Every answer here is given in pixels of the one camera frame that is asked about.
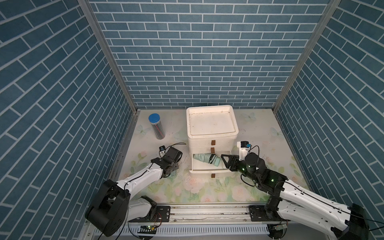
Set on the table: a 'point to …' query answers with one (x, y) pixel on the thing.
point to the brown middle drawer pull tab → (212, 150)
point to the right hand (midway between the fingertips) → (225, 157)
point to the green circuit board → (147, 229)
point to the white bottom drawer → (198, 166)
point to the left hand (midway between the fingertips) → (175, 165)
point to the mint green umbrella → (211, 158)
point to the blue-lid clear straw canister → (155, 119)
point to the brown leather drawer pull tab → (213, 142)
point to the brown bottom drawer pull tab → (213, 175)
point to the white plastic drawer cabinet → (211, 129)
